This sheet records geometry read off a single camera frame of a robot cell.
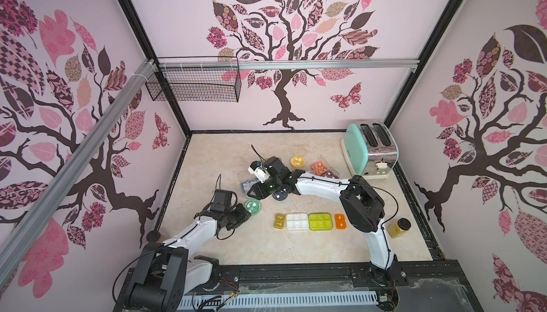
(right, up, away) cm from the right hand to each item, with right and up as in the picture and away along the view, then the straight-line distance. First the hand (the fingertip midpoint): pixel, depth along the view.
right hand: (250, 190), depth 87 cm
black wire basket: (-26, +50, +8) cm, 57 cm away
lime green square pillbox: (+28, -13, -1) cm, 31 cm away
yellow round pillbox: (+21, +11, +20) cm, 31 cm away
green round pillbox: (+1, -8, +3) cm, 8 cm away
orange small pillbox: (+32, +8, +17) cm, 37 cm away
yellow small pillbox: (+12, -12, -1) cm, 17 cm away
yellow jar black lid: (+57, -13, -9) cm, 59 cm away
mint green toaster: (+53, +18, +5) cm, 56 cm away
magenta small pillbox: (+37, +5, +15) cm, 40 cm away
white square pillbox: (+19, -13, -1) cm, 23 cm away
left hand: (0, -12, +1) cm, 12 cm away
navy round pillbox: (+12, -4, +7) cm, 15 cm away
